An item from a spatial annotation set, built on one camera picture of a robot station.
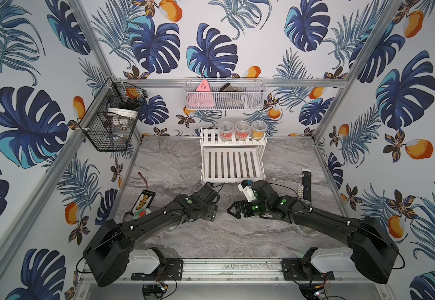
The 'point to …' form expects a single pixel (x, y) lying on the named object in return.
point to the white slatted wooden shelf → (233, 161)
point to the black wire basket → (110, 120)
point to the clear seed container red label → (242, 129)
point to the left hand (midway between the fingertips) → (209, 207)
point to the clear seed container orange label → (258, 128)
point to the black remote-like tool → (306, 184)
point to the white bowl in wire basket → (123, 113)
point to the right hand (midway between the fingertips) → (235, 208)
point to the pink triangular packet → (203, 98)
